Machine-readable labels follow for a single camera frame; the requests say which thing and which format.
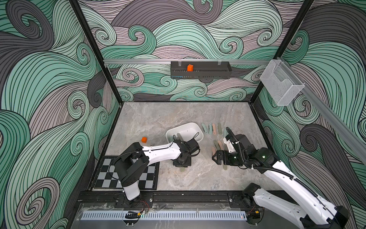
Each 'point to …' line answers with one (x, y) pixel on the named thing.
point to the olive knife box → (182, 169)
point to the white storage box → (187, 131)
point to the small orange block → (144, 140)
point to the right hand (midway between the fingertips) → (220, 158)
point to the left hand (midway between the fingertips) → (186, 164)
